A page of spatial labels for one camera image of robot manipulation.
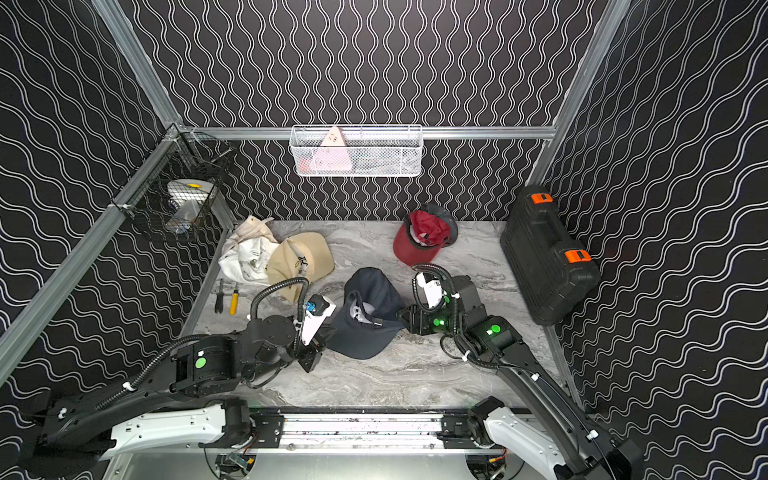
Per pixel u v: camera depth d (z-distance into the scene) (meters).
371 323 0.71
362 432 0.76
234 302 0.97
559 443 0.47
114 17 0.70
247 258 1.03
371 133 0.92
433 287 0.67
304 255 1.04
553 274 0.80
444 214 1.20
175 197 0.82
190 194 0.81
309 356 0.56
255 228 1.13
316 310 0.53
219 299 0.98
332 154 0.90
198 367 0.44
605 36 0.72
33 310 0.53
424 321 0.64
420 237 1.13
